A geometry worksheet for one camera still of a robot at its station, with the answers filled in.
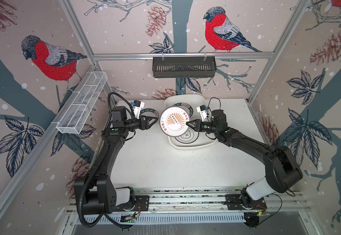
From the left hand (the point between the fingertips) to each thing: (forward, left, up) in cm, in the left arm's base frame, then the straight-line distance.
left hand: (153, 118), depth 76 cm
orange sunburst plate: (+2, -10, -5) cm, 12 cm away
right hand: (+1, -18, -7) cm, 19 cm away
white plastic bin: (+34, -28, -20) cm, 48 cm away
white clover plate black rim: (+4, -21, -25) cm, 33 cm away
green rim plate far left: (+28, +8, -27) cm, 39 cm away
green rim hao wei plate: (+30, -23, -24) cm, 44 cm away
